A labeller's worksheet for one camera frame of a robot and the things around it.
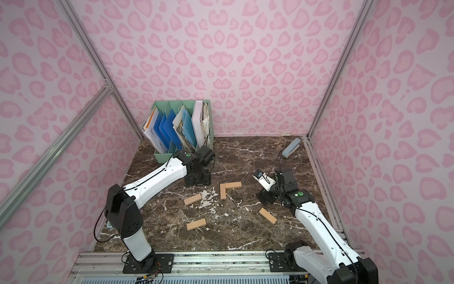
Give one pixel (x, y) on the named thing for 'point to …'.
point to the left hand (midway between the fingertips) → (204, 181)
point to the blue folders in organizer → (166, 130)
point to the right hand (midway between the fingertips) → (265, 185)
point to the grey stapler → (292, 147)
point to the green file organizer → (174, 126)
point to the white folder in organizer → (197, 125)
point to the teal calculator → (109, 225)
